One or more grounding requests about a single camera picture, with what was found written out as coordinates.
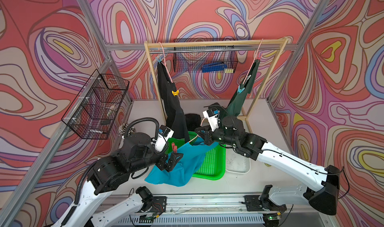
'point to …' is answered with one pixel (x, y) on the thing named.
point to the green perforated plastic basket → (213, 166)
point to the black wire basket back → (192, 62)
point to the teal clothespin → (158, 60)
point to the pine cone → (122, 128)
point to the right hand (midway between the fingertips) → (196, 134)
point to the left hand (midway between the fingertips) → (177, 150)
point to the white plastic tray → (236, 163)
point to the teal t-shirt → (193, 152)
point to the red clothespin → (174, 147)
